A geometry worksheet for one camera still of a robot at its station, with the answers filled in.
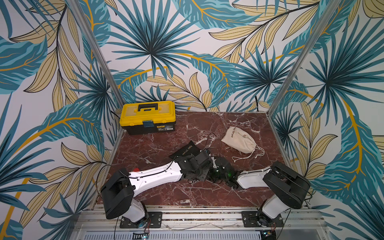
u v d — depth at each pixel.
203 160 0.60
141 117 0.96
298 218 0.77
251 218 0.73
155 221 0.73
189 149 0.91
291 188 0.46
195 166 0.60
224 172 0.71
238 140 0.97
